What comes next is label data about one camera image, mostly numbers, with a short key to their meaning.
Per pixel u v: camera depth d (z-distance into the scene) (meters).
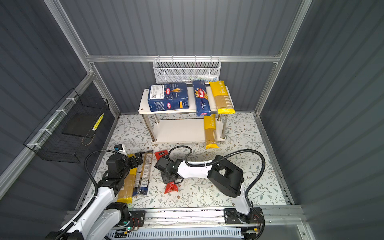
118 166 0.65
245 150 0.47
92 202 0.50
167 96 0.71
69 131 0.75
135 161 0.77
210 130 0.99
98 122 0.78
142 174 0.87
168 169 0.67
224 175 0.51
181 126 1.08
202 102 0.73
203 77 0.91
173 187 0.79
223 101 0.75
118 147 0.73
